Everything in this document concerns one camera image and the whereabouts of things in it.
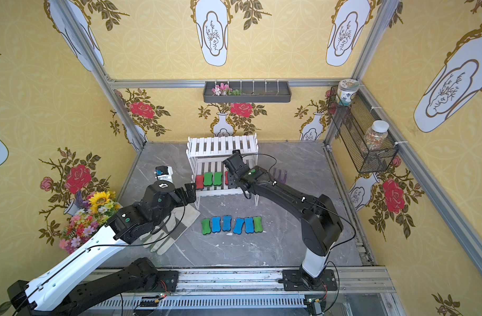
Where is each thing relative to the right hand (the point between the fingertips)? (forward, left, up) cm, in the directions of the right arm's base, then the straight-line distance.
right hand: (240, 172), depth 88 cm
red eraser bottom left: (-4, +18, -2) cm, 19 cm away
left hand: (-13, +22, +9) cm, 27 cm away
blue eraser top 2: (-18, +6, -14) cm, 23 cm away
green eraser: (-20, +14, -14) cm, 28 cm away
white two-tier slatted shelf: (0, +14, +11) cm, 18 cm away
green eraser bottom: (-2, +15, -3) cm, 15 cm away
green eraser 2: (-19, -9, -14) cm, 25 cm away
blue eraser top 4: (-18, -4, -15) cm, 24 cm away
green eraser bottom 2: (-2, +10, -2) cm, 11 cm away
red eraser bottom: (-9, +5, +8) cm, 13 cm away
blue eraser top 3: (-18, 0, -15) cm, 24 cm away
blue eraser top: (-18, +10, -14) cm, 25 cm away
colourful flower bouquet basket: (-22, +57, +2) cm, 61 cm away
